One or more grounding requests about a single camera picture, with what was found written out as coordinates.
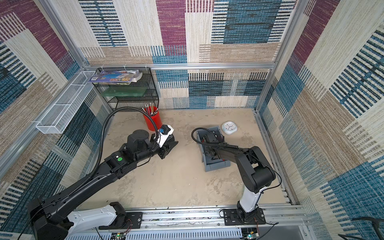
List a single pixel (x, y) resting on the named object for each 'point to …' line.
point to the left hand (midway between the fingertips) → (174, 138)
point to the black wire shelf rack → (151, 98)
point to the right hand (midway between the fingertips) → (213, 151)
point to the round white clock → (229, 127)
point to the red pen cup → (153, 111)
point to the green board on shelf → (140, 91)
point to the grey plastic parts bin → (211, 163)
